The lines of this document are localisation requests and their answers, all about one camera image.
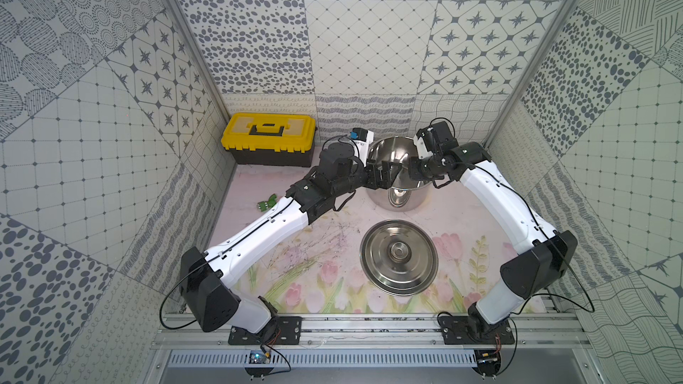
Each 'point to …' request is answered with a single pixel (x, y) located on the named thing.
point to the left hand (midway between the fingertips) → (389, 157)
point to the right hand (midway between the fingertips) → (414, 174)
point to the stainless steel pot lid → (398, 257)
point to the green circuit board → (257, 357)
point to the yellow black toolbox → (267, 139)
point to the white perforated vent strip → (329, 358)
